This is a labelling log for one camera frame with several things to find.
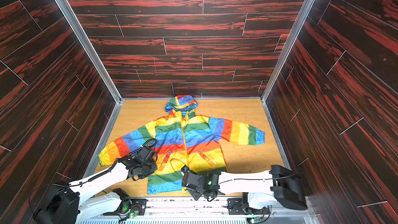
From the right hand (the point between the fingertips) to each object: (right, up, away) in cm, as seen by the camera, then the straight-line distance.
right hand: (193, 184), depth 78 cm
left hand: (-21, +5, +9) cm, 23 cm away
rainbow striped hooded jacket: (-7, +20, +18) cm, 28 cm away
